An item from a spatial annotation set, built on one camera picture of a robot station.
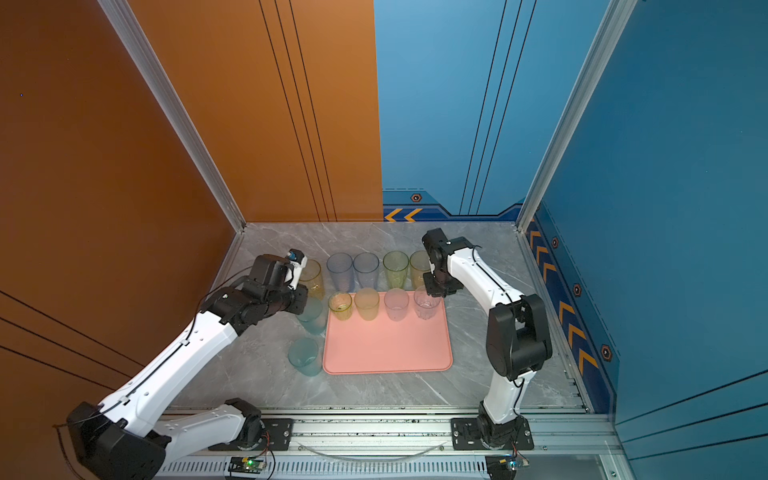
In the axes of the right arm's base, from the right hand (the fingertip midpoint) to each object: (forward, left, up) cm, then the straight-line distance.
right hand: (440, 291), depth 90 cm
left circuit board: (-42, +49, -10) cm, 66 cm away
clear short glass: (-4, +13, 0) cm, 14 cm away
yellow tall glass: (+2, +38, +4) cm, 39 cm away
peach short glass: (-4, +22, 0) cm, 22 cm away
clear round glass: (0, +4, -8) cm, 9 cm away
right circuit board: (-42, -12, -11) cm, 45 cm away
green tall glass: (+11, +13, 0) cm, 17 cm away
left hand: (-5, +37, +10) cm, 39 cm away
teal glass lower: (-17, +39, -6) cm, 43 cm away
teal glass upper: (-10, +36, +2) cm, 37 cm away
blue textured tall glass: (+7, +31, +4) cm, 32 cm away
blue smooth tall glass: (+5, +23, +3) cm, 24 cm away
